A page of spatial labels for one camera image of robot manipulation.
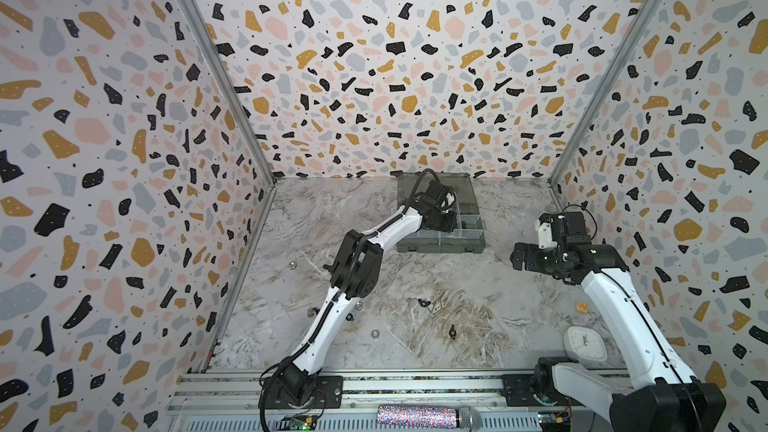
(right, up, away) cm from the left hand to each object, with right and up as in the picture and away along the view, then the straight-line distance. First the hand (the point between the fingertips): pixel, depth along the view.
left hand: (460, 220), depth 98 cm
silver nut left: (-32, -24, -10) cm, 41 cm away
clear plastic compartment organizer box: (+5, -4, +7) cm, 9 cm away
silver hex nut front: (-27, -31, -15) cm, 44 cm away
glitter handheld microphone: (-14, -43, -30) cm, 55 cm away
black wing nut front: (-5, -31, -15) cm, 34 cm away
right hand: (+14, -7, -19) cm, 25 cm away
